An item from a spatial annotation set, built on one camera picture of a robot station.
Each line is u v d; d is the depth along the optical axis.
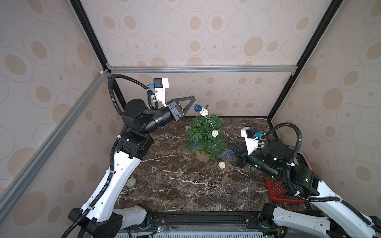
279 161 0.40
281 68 0.89
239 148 0.52
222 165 0.69
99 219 0.36
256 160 0.48
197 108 0.53
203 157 0.93
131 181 0.87
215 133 0.59
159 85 0.45
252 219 0.73
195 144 0.82
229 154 0.57
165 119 0.46
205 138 0.74
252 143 0.47
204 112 0.54
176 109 0.44
